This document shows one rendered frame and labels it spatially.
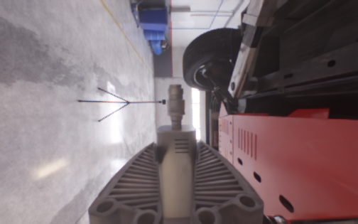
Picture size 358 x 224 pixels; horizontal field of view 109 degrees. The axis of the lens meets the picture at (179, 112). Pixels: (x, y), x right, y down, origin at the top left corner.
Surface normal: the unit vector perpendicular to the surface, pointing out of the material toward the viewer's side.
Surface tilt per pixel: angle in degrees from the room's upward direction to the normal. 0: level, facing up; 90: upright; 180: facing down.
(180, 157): 92
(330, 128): 178
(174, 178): 92
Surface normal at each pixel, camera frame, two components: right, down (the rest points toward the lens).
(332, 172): -1.00, 0.03
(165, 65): 0.05, 0.06
